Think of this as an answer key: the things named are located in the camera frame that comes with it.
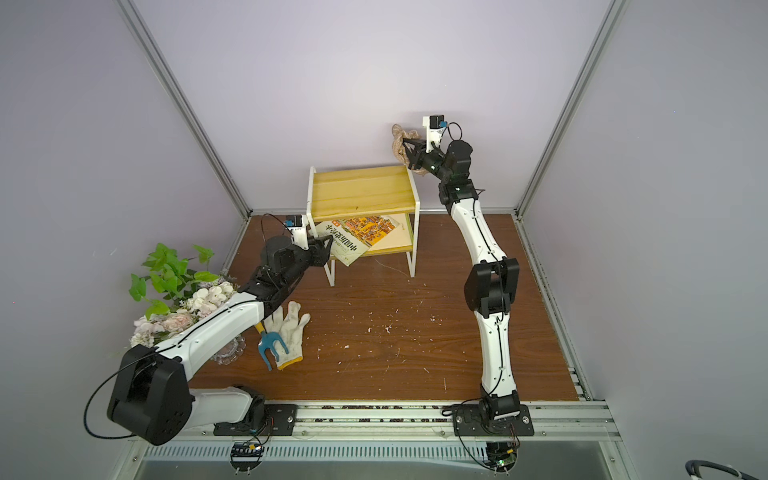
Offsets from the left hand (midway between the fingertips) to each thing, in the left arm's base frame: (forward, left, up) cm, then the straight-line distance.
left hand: (327, 235), depth 82 cm
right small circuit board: (-47, -45, -27) cm, 71 cm away
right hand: (+21, -23, +20) cm, 37 cm away
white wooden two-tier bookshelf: (+1, -11, +8) cm, 14 cm away
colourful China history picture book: (+6, -6, -7) cm, 11 cm away
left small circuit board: (-49, +18, -28) cm, 59 cm away
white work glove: (-18, +12, -23) cm, 32 cm away
